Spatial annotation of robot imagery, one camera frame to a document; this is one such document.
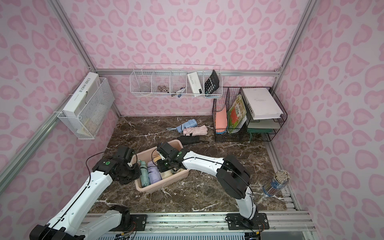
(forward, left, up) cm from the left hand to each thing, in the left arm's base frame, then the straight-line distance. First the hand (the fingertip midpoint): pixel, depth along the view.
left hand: (141, 172), depth 79 cm
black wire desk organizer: (+33, -61, +9) cm, 70 cm away
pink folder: (+42, -48, -6) cm, 64 cm away
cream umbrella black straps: (-2, -14, +2) cm, 14 cm away
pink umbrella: (+34, -32, -7) cm, 47 cm away
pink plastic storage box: (+10, -1, 0) cm, 10 cm away
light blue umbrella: (+40, -24, -7) cm, 47 cm away
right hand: (+4, -8, -2) cm, 9 cm away
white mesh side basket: (+15, +24, +20) cm, 35 cm away
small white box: (+48, -29, +22) cm, 60 cm away
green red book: (+40, -57, +2) cm, 70 cm away
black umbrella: (+26, -25, -8) cm, 37 cm away
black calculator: (+47, -39, +22) cm, 65 cm away
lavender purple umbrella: (0, -7, -2) cm, 7 cm away
